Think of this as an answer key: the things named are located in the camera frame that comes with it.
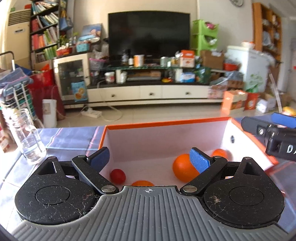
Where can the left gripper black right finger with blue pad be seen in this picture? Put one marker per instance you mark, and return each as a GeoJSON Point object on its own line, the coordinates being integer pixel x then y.
{"type": "Point", "coordinates": [234, 193]}

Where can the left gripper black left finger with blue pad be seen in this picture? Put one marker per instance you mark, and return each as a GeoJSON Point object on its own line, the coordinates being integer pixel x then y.
{"type": "Point", "coordinates": [60, 192]}

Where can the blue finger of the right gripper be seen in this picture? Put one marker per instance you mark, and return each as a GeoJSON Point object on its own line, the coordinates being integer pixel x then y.
{"type": "Point", "coordinates": [284, 120]}

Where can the small orange mandarin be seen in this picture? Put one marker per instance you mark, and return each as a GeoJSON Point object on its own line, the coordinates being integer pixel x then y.
{"type": "Point", "coordinates": [220, 152]}

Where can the red tomato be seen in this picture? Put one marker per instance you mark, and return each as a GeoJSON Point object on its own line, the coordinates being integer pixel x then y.
{"type": "Point", "coordinates": [117, 176]}

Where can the large orange fruit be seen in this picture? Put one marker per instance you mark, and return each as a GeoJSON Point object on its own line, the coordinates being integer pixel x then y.
{"type": "Point", "coordinates": [183, 169]}

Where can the small orange tangerine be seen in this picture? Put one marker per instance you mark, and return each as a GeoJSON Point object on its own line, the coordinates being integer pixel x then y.
{"type": "Point", "coordinates": [142, 183]}

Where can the red yellow-lid can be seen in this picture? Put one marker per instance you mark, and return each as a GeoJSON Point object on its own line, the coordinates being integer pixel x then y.
{"type": "Point", "coordinates": [287, 110]}

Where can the orange fruit carton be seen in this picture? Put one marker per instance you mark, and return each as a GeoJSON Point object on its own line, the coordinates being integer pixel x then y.
{"type": "Point", "coordinates": [233, 102]}

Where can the clear glass jar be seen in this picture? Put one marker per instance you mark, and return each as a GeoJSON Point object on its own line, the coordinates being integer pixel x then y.
{"type": "Point", "coordinates": [26, 136]}

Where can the white chest freezer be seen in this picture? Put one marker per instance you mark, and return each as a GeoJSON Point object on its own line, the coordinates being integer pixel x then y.
{"type": "Point", "coordinates": [253, 64]}

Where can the white paper bag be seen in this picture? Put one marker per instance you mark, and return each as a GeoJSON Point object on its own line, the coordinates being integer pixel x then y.
{"type": "Point", "coordinates": [49, 113]}

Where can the white power strip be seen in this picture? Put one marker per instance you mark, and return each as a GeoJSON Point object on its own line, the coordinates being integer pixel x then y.
{"type": "Point", "coordinates": [92, 113]}

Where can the brown cardboard box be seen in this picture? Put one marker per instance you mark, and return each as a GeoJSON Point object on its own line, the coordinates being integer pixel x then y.
{"type": "Point", "coordinates": [212, 59]}

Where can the wooden shelf unit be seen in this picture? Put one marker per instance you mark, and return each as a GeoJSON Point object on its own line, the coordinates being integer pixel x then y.
{"type": "Point", "coordinates": [267, 32]}

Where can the orange cardboard box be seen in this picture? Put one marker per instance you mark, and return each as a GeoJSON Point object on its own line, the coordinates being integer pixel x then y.
{"type": "Point", "coordinates": [146, 151]}

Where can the red gift bag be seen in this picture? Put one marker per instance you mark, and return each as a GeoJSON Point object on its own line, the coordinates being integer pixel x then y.
{"type": "Point", "coordinates": [44, 87]}

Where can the green stacked plastic bins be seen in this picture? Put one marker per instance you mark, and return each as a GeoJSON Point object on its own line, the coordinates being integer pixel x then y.
{"type": "Point", "coordinates": [204, 36]}

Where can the white tv cabinet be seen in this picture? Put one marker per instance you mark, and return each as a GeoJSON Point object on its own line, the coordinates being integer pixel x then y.
{"type": "Point", "coordinates": [146, 85]}

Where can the white glass-door cabinet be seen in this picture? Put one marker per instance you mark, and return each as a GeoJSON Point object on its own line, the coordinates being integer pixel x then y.
{"type": "Point", "coordinates": [69, 69]}

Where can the black flat television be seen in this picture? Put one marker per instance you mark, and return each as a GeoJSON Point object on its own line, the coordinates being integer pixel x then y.
{"type": "Point", "coordinates": [154, 34]}

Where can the dark bookshelf with books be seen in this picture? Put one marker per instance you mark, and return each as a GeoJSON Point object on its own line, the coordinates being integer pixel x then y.
{"type": "Point", "coordinates": [44, 31]}

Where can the white air conditioner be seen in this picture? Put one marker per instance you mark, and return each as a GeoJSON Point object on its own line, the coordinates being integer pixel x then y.
{"type": "Point", "coordinates": [17, 36]}

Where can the wall clock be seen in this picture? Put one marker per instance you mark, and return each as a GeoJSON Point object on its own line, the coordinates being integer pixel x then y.
{"type": "Point", "coordinates": [237, 3]}

